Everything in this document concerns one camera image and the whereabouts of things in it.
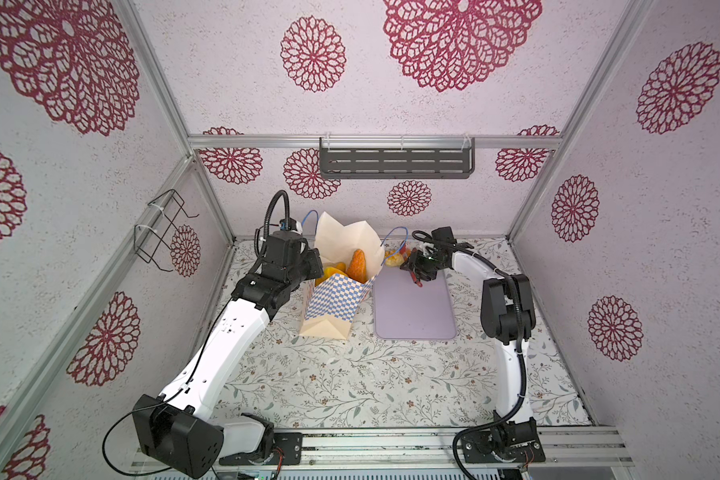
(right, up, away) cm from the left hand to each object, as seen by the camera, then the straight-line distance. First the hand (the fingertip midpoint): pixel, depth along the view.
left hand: (314, 260), depth 77 cm
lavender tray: (+27, -16, +23) cm, 39 cm away
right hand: (+28, -1, +26) cm, 38 cm away
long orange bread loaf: (+11, -2, +15) cm, 19 cm away
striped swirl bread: (+5, -2, +21) cm, 21 cm away
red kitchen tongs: (+27, +4, +30) cm, 41 cm away
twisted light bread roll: (+25, +1, +32) cm, 41 cm away
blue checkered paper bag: (+5, -11, +4) cm, 13 cm away
